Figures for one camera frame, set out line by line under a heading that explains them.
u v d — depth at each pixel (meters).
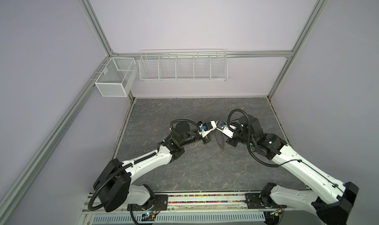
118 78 1.02
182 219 0.77
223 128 0.60
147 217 0.72
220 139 0.70
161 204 0.73
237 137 0.61
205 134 0.61
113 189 0.41
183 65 0.98
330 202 0.40
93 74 0.81
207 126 0.56
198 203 0.75
